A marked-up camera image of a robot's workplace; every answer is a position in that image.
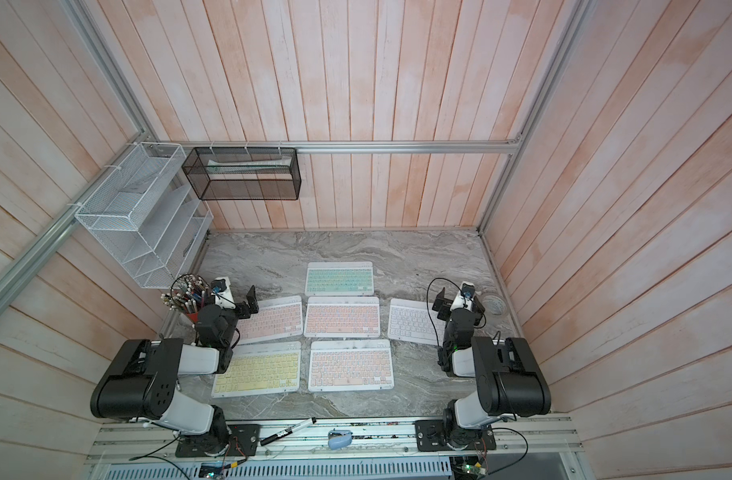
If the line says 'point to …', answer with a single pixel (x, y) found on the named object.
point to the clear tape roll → (495, 305)
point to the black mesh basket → (244, 173)
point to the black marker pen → (292, 429)
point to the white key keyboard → (409, 321)
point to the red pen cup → (189, 297)
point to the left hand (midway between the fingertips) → (241, 290)
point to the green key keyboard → (339, 278)
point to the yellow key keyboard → (259, 368)
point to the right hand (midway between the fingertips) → (459, 290)
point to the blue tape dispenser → (339, 439)
